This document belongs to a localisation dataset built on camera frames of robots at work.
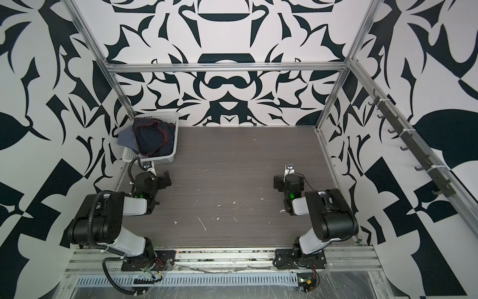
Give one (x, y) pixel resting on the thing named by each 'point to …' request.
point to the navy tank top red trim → (154, 137)
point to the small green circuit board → (305, 284)
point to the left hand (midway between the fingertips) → (155, 171)
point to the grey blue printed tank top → (127, 138)
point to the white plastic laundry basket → (130, 155)
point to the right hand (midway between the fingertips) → (287, 172)
